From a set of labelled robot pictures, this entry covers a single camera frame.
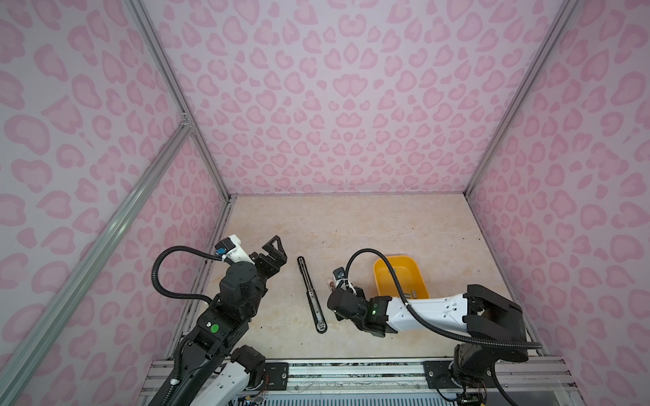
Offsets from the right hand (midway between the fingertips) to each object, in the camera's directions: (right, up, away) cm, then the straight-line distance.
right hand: (337, 295), depth 83 cm
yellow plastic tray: (+27, +4, +12) cm, 29 cm away
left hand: (-18, +19, -16) cm, 31 cm away
